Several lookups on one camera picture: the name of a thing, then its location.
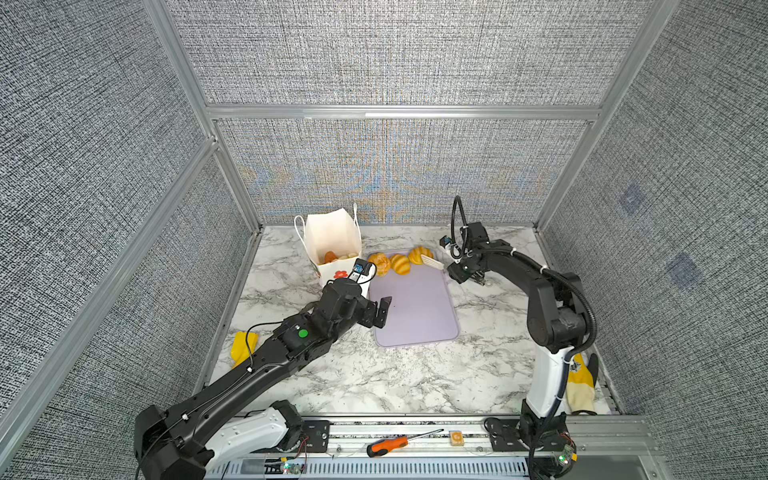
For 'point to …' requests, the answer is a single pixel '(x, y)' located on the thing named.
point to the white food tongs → (478, 277)
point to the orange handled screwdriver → (378, 447)
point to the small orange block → (456, 438)
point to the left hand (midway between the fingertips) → (380, 291)
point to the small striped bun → (400, 263)
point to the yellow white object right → (580, 385)
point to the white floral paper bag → (333, 241)
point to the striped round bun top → (415, 254)
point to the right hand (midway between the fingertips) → (459, 259)
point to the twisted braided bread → (349, 255)
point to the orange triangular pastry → (329, 257)
